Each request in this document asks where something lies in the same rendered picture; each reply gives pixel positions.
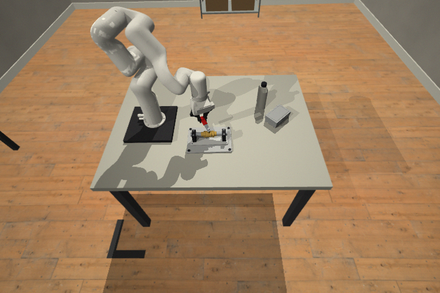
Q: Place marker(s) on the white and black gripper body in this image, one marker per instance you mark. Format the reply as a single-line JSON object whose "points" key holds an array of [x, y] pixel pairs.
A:
{"points": [[193, 105]]}

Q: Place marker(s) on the grey bottle with black cap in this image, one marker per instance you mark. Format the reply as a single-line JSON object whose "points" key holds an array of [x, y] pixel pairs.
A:
{"points": [[262, 95]]}

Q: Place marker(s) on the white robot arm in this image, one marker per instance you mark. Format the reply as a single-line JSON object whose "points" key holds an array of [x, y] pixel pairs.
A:
{"points": [[151, 55]]}

